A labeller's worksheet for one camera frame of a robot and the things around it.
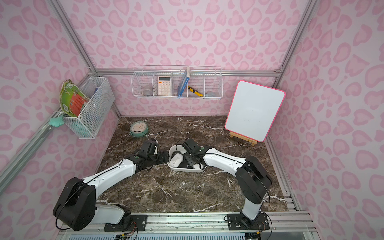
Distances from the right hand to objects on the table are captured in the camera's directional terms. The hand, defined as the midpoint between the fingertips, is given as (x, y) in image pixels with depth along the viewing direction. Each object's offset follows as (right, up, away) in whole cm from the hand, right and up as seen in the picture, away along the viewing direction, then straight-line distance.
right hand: (193, 156), depth 89 cm
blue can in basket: (-57, +39, -1) cm, 70 cm away
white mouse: (-10, -3, +1) cm, 11 cm away
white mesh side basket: (-50, +18, -18) cm, 56 cm away
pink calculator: (-18, +44, +6) cm, 48 cm away
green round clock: (-41, +16, +21) cm, 48 cm away
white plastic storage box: (-13, +3, +5) cm, 14 cm away
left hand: (-18, +1, 0) cm, 18 cm away
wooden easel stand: (+33, +10, +12) cm, 36 cm away
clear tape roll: (-31, +40, +8) cm, 51 cm away
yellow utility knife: (+1, +41, +8) cm, 41 cm away
